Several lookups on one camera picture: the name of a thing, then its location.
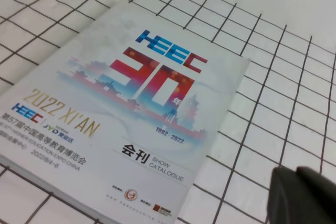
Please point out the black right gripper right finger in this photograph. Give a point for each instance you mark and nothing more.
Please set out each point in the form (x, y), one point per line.
(322, 189)

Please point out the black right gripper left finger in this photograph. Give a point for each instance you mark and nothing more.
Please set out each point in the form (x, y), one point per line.
(290, 200)

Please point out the HEEC show catalogue book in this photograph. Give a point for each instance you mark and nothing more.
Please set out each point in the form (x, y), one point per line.
(121, 117)

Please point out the white black-grid tablecloth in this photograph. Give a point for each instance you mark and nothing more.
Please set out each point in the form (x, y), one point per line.
(283, 113)

